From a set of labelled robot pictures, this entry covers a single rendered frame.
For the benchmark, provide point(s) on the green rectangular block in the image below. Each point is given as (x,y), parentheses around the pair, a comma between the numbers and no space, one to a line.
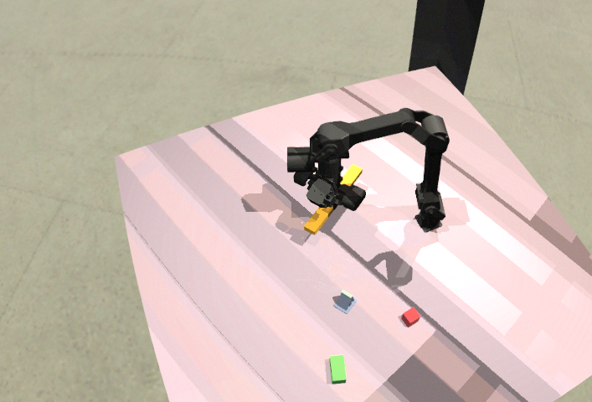
(337,367)

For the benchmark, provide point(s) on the small red block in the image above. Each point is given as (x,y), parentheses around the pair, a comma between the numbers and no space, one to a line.
(411,317)

